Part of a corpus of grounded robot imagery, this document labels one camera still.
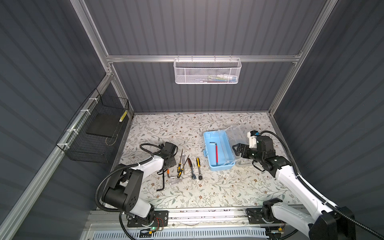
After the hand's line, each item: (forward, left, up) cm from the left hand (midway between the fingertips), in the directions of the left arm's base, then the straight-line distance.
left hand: (170, 162), depth 93 cm
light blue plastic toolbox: (+15, -38, +2) cm, 41 cm away
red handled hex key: (+6, -31, 0) cm, 31 cm away
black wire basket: (+3, +35, +27) cm, 44 cm away
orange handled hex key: (-6, +1, 0) cm, 6 cm away
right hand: (-2, -41, +16) cm, 44 cm away
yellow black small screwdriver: (-6, -6, +1) cm, 9 cm away
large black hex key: (-13, +3, 0) cm, 13 cm away
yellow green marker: (+16, +23, +27) cm, 39 cm away
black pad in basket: (+7, +29, +30) cm, 43 cm away
